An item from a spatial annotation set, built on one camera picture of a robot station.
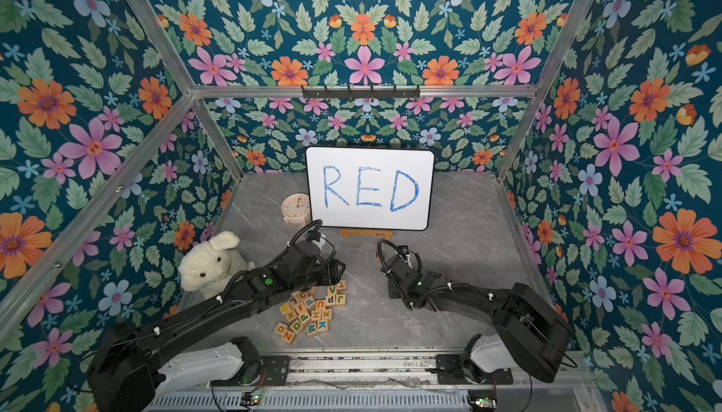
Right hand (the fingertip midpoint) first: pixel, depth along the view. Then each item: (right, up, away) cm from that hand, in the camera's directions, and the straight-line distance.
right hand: (399, 278), depth 88 cm
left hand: (-17, +6, -8) cm, 20 cm away
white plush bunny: (-52, +8, -16) cm, 54 cm away
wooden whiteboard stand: (-10, +14, +8) cm, 19 cm away
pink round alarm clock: (-39, +22, +18) cm, 48 cm away
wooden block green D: (-30, -11, -9) cm, 33 cm away
